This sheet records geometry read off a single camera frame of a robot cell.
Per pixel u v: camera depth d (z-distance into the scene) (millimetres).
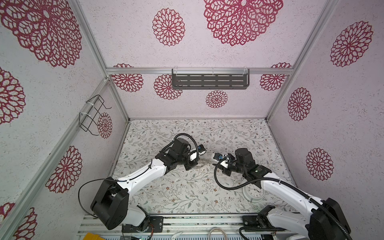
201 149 697
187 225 750
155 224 736
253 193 796
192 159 698
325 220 406
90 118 759
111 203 416
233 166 686
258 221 657
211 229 726
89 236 690
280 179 525
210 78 953
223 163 690
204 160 834
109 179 438
